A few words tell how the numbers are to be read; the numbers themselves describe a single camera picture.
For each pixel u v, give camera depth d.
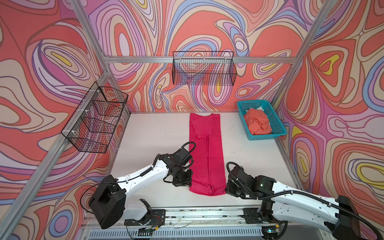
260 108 1.15
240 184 0.58
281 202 0.59
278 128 1.02
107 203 0.40
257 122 1.04
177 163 0.61
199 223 0.73
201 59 0.86
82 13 0.70
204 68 0.96
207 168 0.89
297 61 0.89
